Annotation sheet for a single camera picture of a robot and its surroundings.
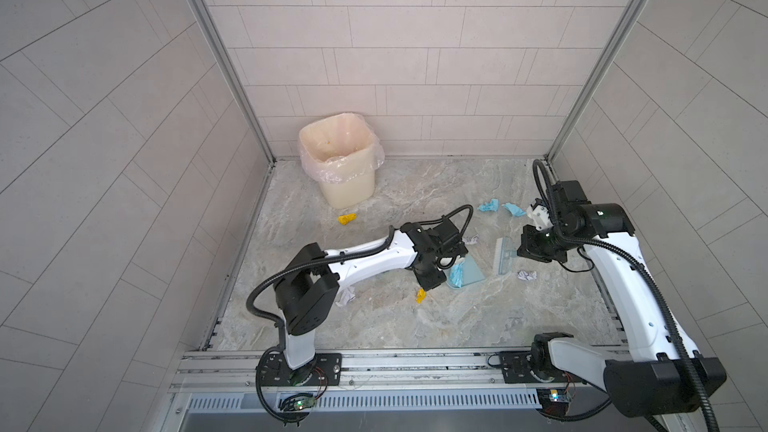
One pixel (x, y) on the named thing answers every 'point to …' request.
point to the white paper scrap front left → (346, 296)
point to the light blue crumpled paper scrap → (492, 205)
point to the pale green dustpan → (463, 273)
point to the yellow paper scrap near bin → (344, 219)
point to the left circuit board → (298, 402)
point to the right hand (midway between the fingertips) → (515, 249)
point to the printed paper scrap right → (527, 276)
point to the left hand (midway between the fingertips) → (439, 277)
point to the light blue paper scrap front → (456, 274)
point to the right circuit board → (554, 401)
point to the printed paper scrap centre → (471, 240)
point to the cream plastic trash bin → (346, 195)
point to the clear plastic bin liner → (340, 148)
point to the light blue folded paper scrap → (514, 209)
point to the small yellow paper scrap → (421, 294)
